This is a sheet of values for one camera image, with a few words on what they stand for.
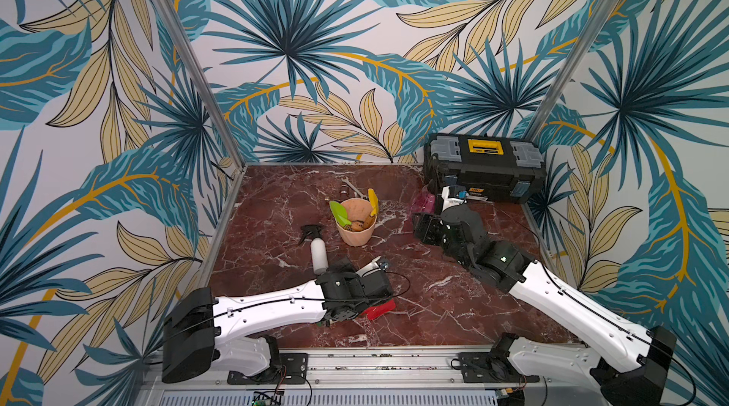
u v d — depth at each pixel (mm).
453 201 626
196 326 395
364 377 731
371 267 689
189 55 841
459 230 517
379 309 837
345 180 1134
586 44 821
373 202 892
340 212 924
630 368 397
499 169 958
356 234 876
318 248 922
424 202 921
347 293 549
